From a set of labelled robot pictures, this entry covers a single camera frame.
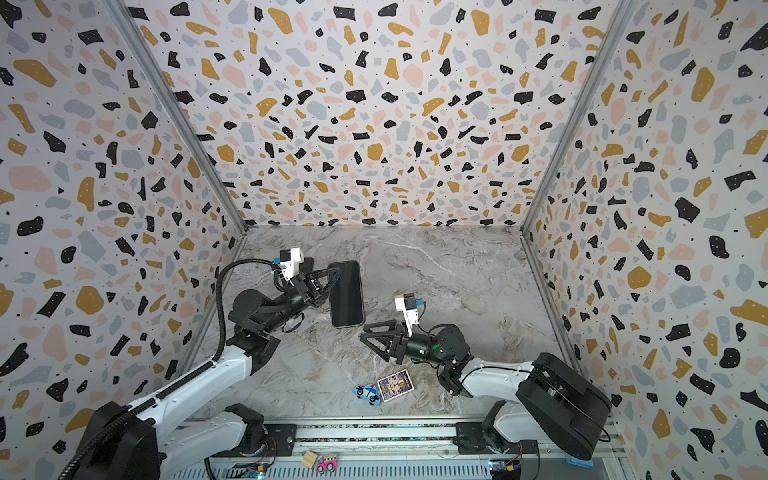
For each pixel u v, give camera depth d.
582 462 0.70
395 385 0.81
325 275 0.67
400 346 0.63
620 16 0.72
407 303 0.65
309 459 0.71
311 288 0.64
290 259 0.66
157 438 0.41
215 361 0.52
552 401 0.44
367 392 0.80
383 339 0.71
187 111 0.88
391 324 0.70
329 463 0.69
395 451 0.73
